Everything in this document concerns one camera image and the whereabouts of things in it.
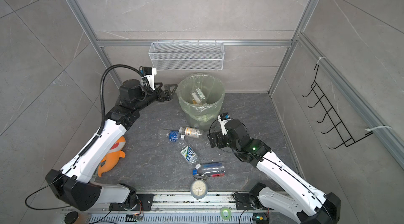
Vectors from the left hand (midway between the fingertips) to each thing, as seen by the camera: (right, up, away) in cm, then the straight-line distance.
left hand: (170, 80), depth 69 cm
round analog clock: (+13, -51, +5) cm, 53 cm away
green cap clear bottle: (+13, -4, +24) cm, 27 cm away
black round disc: (-38, -56, -7) cm, 68 cm away
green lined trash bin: (+11, -17, +14) cm, 25 cm away
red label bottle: (+10, -6, +29) cm, 31 cm away
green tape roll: (+23, -61, +2) cm, 65 cm away
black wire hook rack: (+71, -20, -6) cm, 74 cm away
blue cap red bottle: (+20, -46, +15) cm, 53 cm away
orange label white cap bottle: (+7, -27, +24) cm, 37 cm away
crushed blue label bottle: (-3, -29, +21) cm, 36 cm away
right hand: (+21, -24, +6) cm, 32 cm away
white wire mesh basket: (+2, +22, +32) cm, 38 cm away
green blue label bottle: (+6, -37, +15) cm, 40 cm away
